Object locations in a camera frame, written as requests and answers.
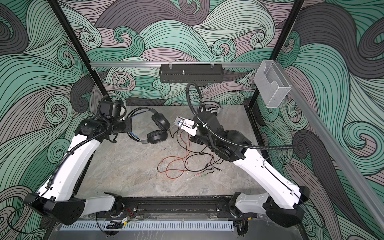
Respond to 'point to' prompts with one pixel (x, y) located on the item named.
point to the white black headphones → (212, 106)
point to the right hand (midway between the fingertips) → (195, 121)
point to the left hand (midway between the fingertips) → (130, 122)
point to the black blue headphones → (156, 136)
